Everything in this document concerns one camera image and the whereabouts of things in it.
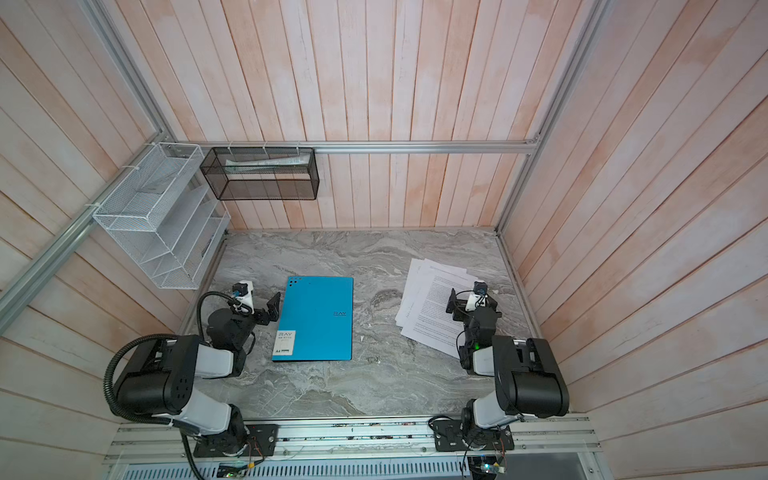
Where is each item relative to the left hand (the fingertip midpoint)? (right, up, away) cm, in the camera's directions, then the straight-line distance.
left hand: (267, 295), depth 91 cm
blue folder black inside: (+14, -8, +4) cm, 17 cm away
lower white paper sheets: (+50, +5, +16) cm, 53 cm away
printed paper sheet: (+51, -9, +5) cm, 52 cm away
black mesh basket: (-6, +42, +13) cm, 44 cm away
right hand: (+63, +2, 0) cm, 63 cm away
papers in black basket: (-9, +40, -1) cm, 41 cm away
